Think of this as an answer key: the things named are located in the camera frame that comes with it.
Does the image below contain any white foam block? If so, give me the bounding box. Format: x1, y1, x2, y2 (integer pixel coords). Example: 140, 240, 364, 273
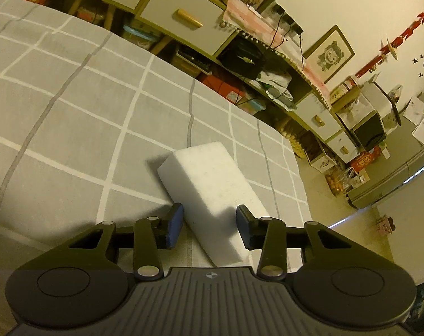
157, 142, 269, 268

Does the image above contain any pink runner cloth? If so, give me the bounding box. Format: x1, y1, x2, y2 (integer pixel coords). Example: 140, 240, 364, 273
222, 0, 331, 110

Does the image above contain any grey checked tablecloth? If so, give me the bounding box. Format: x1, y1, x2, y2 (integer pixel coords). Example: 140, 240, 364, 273
0, 0, 311, 332

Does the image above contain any wooden cabinet with drawers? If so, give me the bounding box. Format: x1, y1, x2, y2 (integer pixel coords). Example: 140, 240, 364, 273
69, 0, 360, 163

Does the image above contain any black bag on shelf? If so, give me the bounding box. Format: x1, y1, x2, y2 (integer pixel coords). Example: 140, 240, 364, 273
217, 36, 266, 80

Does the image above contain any framed cartoon girl picture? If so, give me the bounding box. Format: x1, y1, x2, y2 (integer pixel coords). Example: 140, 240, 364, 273
304, 25, 356, 83

